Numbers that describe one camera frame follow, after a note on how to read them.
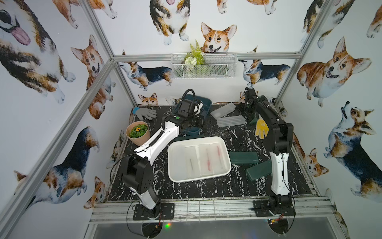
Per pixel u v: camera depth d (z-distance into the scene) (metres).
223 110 1.16
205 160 0.90
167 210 0.74
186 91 0.65
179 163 0.88
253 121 1.06
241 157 0.92
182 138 1.02
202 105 0.78
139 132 0.90
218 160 0.90
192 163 0.89
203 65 0.86
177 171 0.86
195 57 0.82
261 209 0.73
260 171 0.84
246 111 0.88
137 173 0.44
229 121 1.11
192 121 0.69
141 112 1.17
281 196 0.65
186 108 0.64
